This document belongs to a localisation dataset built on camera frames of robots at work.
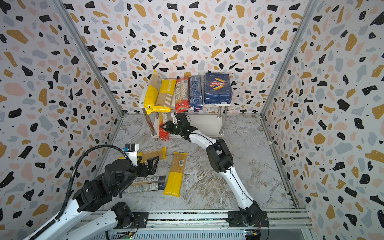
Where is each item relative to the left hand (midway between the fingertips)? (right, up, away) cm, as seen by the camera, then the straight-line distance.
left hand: (151, 156), depth 67 cm
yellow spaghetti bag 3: (+7, -20, +16) cm, 26 cm away
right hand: (-5, +15, +26) cm, 30 cm away
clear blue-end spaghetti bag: (-10, -18, +14) cm, 25 cm away
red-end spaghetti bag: (-1, +8, +25) cm, 27 cm away
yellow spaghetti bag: (+3, +29, +11) cm, 31 cm away
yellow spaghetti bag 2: (-4, -4, +29) cm, 30 cm away
